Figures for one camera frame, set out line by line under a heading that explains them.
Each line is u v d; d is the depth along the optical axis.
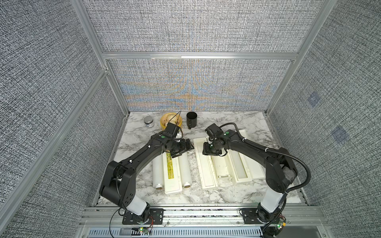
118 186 0.43
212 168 0.88
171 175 0.79
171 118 1.15
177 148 0.72
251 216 0.73
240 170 0.82
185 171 0.84
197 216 0.75
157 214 0.74
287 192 0.52
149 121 1.07
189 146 0.76
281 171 0.49
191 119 1.06
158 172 0.83
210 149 0.77
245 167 0.83
